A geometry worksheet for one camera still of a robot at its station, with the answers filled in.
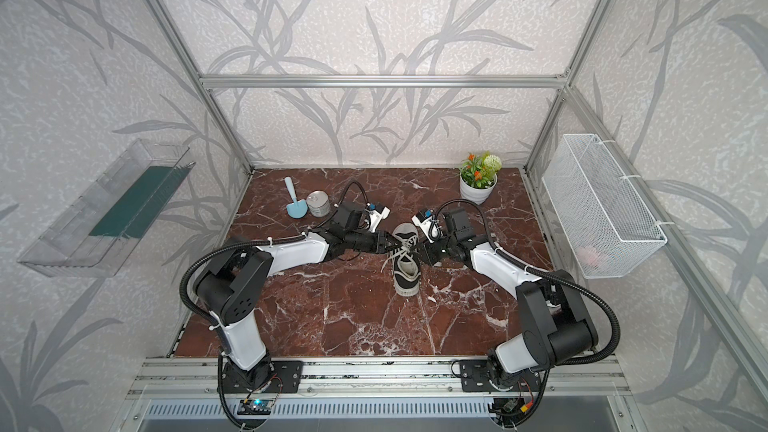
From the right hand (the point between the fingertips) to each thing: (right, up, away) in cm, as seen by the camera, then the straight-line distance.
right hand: (416, 239), depth 89 cm
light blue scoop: (-42, +9, +19) cm, 47 cm away
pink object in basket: (+42, -1, -16) cm, 45 cm away
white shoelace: (-5, -4, 0) cm, 7 cm away
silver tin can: (-34, +10, +14) cm, 38 cm away
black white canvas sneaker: (-3, -7, 0) cm, 8 cm away
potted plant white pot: (+21, +20, +9) cm, 30 cm away
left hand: (-4, +1, -2) cm, 5 cm away
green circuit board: (-40, -38, -18) cm, 58 cm away
